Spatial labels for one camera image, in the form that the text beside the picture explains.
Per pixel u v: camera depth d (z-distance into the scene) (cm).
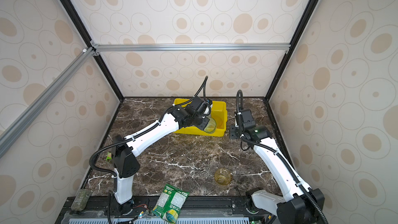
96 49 91
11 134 51
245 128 57
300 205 37
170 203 73
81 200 73
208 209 73
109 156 89
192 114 59
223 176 82
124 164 46
